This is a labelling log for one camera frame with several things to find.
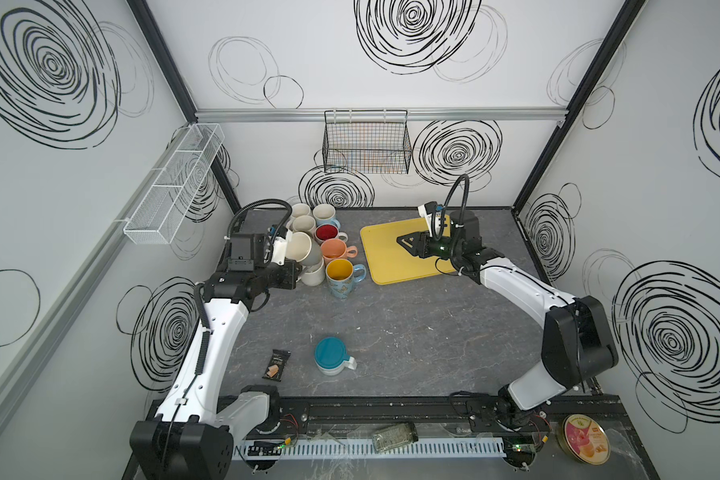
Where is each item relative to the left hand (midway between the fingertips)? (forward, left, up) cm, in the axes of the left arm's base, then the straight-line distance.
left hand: (299, 265), depth 76 cm
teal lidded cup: (-18, -9, -16) cm, 25 cm away
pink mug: (+27, +6, -15) cm, 32 cm away
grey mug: (+4, -1, +2) cm, 5 cm away
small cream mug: (+26, -3, -16) cm, 30 cm away
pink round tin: (-33, -69, -18) cm, 79 cm away
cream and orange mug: (+18, -6, -17) cm, 26 cm away
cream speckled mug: (+6, -1, -15) cm, 16 cm away
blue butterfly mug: (+7, -9, -16) cm, 20 cm away
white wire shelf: (+7, +34, +11) cm, 36 cm away
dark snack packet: (-19, +7, -21) cm, 29 cm away
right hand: (+10, -26, -1) cm, 28 cm away
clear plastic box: (-34, -27, -18) cm, 47 cm away
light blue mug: (+29, -5, -14) cm, 32 cm away
